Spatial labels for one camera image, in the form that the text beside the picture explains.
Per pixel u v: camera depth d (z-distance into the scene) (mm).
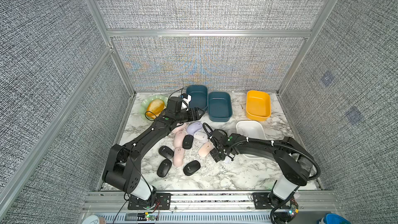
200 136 908
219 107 1074
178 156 855
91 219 650
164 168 821
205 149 882
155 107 1003
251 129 975
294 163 473
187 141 906
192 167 849
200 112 795
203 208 731
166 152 876
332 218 614
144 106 1058
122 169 435
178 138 924
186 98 776
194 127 974
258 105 1119
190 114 732
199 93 1185
